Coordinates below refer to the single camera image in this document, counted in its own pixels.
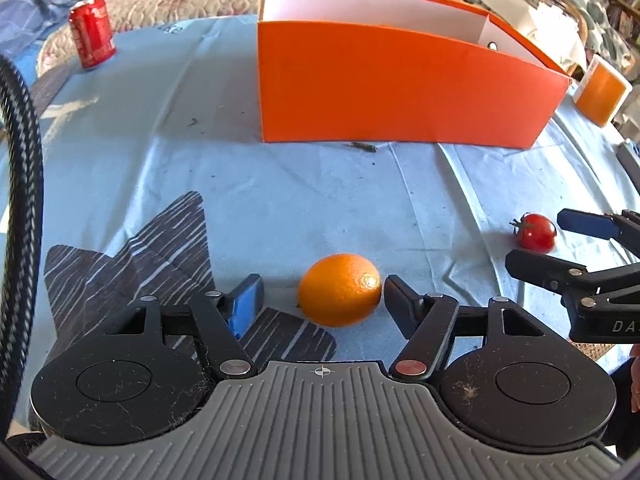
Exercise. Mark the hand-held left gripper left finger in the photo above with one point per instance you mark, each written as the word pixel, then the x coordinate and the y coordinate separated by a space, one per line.
pixel 247 305

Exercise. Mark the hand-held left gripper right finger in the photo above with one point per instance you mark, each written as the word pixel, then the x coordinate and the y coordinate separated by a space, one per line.
pixel 400 305

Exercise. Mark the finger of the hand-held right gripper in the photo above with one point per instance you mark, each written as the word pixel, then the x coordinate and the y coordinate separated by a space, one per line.
pixel 585 224
pixel 540 265

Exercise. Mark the red cherry tomato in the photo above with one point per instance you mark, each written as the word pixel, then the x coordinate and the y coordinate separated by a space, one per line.
pixel 537 232

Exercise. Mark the small orange kumquat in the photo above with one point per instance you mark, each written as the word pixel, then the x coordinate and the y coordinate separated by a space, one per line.
pixel 340 290

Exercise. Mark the orange cardboard box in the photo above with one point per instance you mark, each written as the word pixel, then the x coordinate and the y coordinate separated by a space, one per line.
pixel 390 90

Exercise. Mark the person's right hand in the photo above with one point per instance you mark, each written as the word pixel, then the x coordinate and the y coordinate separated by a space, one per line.
pixel 636 375

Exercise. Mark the dark grey rectangular box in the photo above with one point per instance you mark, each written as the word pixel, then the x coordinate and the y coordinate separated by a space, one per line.
pixel 630 162

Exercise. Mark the orange cup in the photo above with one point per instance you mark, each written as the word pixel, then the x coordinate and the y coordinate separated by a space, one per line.
pixel 600 92

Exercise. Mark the light blue printed cloth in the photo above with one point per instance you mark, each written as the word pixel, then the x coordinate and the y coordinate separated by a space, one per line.
pixel 175 160

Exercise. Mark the small dark twig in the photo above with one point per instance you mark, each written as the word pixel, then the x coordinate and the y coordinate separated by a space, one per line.
pixel 364 146

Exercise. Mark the white bulky object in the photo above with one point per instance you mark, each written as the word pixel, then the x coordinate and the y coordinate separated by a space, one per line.
pixel 545 25

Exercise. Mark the wicker chair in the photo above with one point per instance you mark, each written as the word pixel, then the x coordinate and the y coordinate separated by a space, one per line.
pixel 600 15

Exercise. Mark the beige quilted bedspread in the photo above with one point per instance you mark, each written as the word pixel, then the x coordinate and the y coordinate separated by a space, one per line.
pixel 175 5

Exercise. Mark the red soda can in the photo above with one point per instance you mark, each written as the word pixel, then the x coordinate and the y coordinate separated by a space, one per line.
pixel 92 35

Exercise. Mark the blue crumpled sheet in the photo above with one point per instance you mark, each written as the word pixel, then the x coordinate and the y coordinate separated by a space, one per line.
pixel 30 15

